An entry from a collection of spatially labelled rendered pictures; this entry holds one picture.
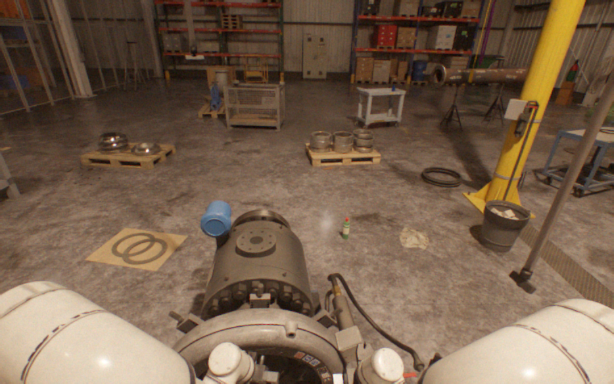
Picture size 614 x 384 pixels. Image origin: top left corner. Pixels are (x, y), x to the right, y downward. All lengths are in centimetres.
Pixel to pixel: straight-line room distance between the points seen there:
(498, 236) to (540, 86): 166
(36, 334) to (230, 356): 58
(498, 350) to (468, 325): 228
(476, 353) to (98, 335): 46
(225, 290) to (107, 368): 112
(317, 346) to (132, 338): 89
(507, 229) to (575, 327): 299
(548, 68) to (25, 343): 414
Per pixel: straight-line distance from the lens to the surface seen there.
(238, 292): 148
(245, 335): 119
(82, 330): 47
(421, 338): 252
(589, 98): 1479
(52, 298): 55
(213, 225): 173
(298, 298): 154
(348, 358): 140
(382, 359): 98
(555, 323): 52
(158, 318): 268
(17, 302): 56
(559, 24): 410
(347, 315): 145
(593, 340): 53
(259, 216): 206
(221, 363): 99
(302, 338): 123
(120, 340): 46
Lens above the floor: 189
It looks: 27 degrees down
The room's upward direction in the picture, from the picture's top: 1 degrees clockwise
